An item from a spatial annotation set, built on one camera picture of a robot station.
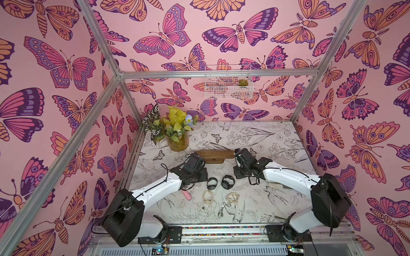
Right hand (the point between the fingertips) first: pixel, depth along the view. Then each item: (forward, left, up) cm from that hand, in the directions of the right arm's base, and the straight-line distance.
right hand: (237, 169), depth 88 cm
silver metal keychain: (-22, +10, -6) cm, 25 cm away
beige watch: (-13, +16, -6) cm, 22 cm away
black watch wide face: (-8, +7, -3) cm, 11 cm away
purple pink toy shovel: (-13, +27, -5) cm, 31 cm away
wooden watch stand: (+7, +12, +2) cm, 14 cm away
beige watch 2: (-13, +3, -7) cm, 15 cm away
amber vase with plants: (+17, +35, +17) cm, 42 cm away
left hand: (-3, +17, 0) cm, 18 cm away
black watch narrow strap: (-8, +14, -5) cm, 17 cm away
